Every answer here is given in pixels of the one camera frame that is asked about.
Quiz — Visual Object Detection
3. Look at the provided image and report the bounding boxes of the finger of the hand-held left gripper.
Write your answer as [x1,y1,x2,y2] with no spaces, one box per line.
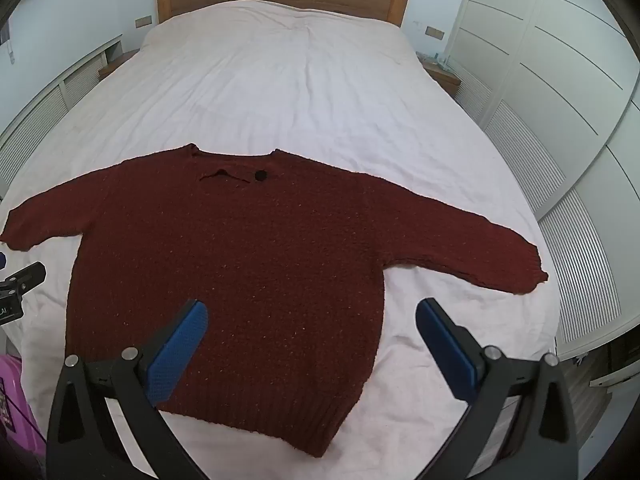
[0,261,47,302]

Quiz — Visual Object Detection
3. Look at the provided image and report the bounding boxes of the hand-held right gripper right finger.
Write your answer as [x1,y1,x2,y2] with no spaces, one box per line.
[415,297,581,480]

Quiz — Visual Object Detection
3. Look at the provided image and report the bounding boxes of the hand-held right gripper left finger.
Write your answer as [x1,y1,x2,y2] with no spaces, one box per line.
[45,299,209,480]

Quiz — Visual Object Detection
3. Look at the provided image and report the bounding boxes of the dark red knitted sweater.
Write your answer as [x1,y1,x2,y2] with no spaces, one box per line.
[0,144,549,458]

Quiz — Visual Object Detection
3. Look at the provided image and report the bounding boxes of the pink container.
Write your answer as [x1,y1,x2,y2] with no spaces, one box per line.
[0,354,47,463]

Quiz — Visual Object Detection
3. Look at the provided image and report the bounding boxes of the white slatted cabinet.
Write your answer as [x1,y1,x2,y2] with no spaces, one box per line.
[0,35,123,196]

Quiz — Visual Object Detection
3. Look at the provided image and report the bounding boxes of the wooden nightstand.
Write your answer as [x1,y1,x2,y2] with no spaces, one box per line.
[98,49,141,81]
[420,55,461,95]

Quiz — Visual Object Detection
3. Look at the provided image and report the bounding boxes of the bed with white sheet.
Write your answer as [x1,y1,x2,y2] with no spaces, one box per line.
[0,0,561,480]

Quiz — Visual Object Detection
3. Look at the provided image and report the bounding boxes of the white wardrobe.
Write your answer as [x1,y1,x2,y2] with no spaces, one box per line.
[445,0,640,361]

